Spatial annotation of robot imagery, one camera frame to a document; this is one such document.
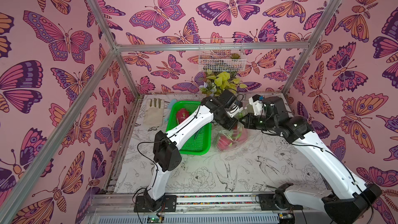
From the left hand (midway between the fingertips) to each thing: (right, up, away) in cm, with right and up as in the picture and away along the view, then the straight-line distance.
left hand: (235, 125), depth 79 cm
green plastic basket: (-18, -13, +16) cm, 27 cm away
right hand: (+1, +4, -7) cm, 9 cm away
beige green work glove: (-50, +4, +28) cm, 58 cm away
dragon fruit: (0, -5, -3) cm, 5 cm away
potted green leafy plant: (-9, +25, +17) cm, 31 cm away
